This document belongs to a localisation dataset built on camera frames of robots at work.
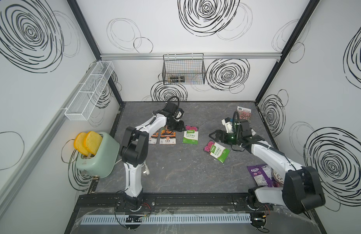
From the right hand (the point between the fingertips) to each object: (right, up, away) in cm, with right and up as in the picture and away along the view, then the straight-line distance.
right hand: (216, 136), depth 84 cm
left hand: (-20, +3, +11) cm, 23 cm away
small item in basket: (-21, +35, +4) cm, 41 cm away
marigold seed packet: (-40, -4, +13) cm, 42 cm away
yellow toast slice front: (-67, -1, -9) cm, 67 cm away
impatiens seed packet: (+3, -11, +9) cm, 14 cm away
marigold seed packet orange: (-30, -3, +15) cm, 34 cm away
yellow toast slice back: (-72, -2, -11) cm, 73 cm away
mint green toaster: (-59, -12, -13) cm, 62 cm away
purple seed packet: (+26, -21, -4) cm, 33 cm away
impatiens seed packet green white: (-14, -2, +15) cm, 21 cm away
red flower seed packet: (+29, +14, +30) cm, 44 cm away
